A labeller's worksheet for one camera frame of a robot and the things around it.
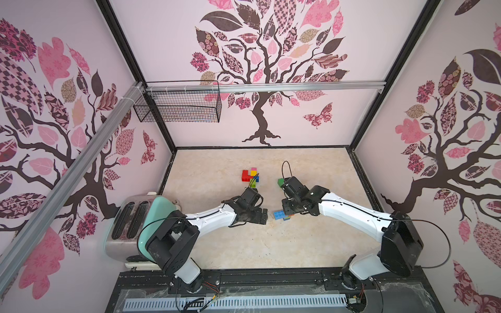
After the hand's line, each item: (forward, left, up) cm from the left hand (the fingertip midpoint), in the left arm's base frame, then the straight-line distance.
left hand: (258, 219), depth 88 cm
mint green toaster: (-5, +51, +14) cm, 53 cm away
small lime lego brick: (+1, -14, 0) cm, 14 cm away
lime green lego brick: (+22, +2, -1) cm, 22 cm away
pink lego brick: (+32, +2, -2) cm, 32 cm away
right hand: (+3, -13, +7) cm, 15 cm away
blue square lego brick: (+24, 0, -1) cm, 24 cm away
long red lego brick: (+26, +7, -2) cm, 27 cm away
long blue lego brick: (+1, -10, +2) cm, 10 cm away
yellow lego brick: (+28, +2, -1) cm, 28 cm away
